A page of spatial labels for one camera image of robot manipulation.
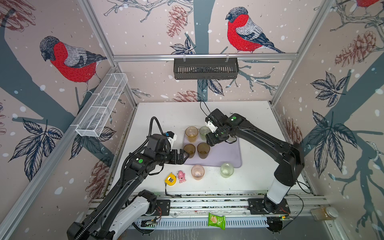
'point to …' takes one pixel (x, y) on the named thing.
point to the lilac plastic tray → (223, 154)
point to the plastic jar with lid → (325, 213)
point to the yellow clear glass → (191, 133)
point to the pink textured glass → (197, 172)
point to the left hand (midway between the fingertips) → (182, 155)
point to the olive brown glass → (203, 149)
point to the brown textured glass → (190, 149)
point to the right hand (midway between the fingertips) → (210, 141)
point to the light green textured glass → (226, 170)
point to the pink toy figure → (181, 176)
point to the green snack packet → (216, 221)
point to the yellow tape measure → (170, 179)
